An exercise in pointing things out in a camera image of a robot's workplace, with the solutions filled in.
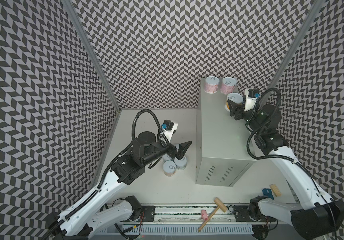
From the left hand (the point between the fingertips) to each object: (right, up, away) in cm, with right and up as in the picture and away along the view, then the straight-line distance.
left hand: (183, 138), depth 62 cm
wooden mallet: (+20, -36, +13) cm, 43 cm away
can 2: (-7, -7, -5) cm, 11 cm away
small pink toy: (+10, -38, +9) cm, 40 cm away
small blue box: (+45, -31, +16) cm, 57 cm away
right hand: (+25, +16, +7) cm, 30 cm away
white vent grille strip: (-3, -44, +7) cm, 45 cm away
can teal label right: (-1, -18, +23) cm, 29 cm away
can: (-7, -19, +20) cm, 29 cm away
